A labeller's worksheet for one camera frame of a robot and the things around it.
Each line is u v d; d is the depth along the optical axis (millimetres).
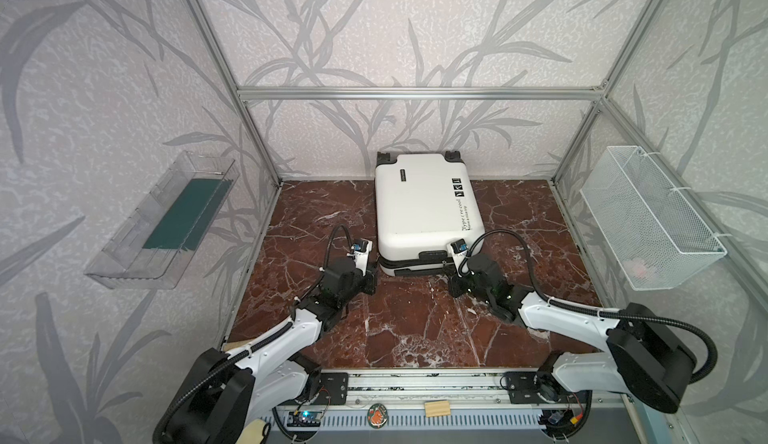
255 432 669
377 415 702
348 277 655
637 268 731
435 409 705
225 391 400
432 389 753
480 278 659
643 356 421
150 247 629
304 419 713
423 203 866
